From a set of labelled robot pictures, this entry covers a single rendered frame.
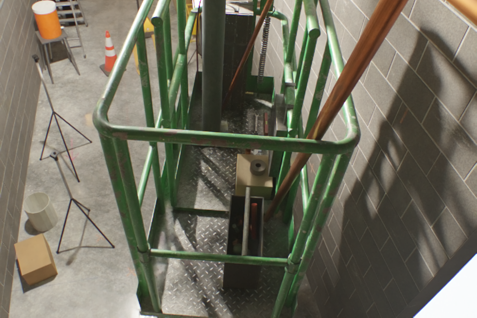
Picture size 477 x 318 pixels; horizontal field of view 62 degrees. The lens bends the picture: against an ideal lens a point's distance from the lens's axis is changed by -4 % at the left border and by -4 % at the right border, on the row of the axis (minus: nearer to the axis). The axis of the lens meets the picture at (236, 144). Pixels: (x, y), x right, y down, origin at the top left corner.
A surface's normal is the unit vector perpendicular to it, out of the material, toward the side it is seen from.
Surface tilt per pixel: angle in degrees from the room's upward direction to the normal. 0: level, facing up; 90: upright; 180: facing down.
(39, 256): 0
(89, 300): 0
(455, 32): 90
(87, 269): 0
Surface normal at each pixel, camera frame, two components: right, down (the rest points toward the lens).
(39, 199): 0.29, 0.70
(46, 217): 0.67, 0.56
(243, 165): 0.06, -0.69
